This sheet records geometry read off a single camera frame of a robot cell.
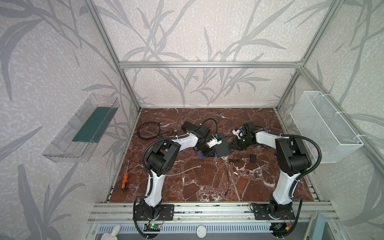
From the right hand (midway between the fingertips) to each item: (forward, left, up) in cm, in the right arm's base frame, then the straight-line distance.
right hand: (228, 145), depth 97 cm
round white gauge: (-45, +18, -1) cm, 49 cm away
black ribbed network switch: (+17, +27, -1) cm, 32 cm away
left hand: (-4, +9, +1) cm, 10 cm away
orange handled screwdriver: (-25, +60, +1) cm, 65 cm away
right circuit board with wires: (-44, -22, -5) cm, 49 cm away
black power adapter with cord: (-10, -14, -1) cm, 17 cm away
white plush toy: (-47, +58, +3) cm, 74 cm away
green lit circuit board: (-44, +42, -2) cm, 61 cm away
